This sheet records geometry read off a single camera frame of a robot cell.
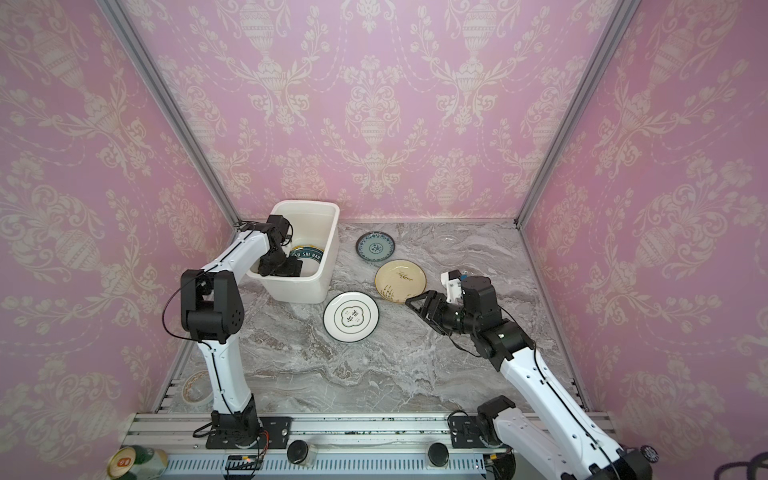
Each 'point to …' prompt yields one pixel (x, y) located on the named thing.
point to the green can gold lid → (137, 462)
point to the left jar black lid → (297, 451)
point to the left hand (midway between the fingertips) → (286, 277)
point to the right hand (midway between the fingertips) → (412, 307)
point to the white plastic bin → (316, 224)
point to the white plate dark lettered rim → (310, 256)
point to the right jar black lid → (438, 454)
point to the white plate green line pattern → (351, 316)
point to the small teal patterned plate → (375, 246)
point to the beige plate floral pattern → (400, 279)
